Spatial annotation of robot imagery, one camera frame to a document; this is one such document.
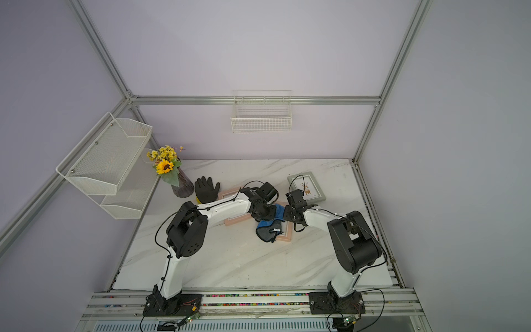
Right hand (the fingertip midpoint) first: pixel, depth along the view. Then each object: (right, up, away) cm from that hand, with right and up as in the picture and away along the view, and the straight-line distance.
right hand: (291, 216), depth 98 cm
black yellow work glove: (-44, +12, +7) cm, 46 cm away
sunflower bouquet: (-54, +25, -12) cm, 61 cm away
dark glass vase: (-52, +14, +2) cm, 54 cm away
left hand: (-10, 0, -4) cm, 11 cm away
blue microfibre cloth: (-11, -4, -10) cm, 16 cm away
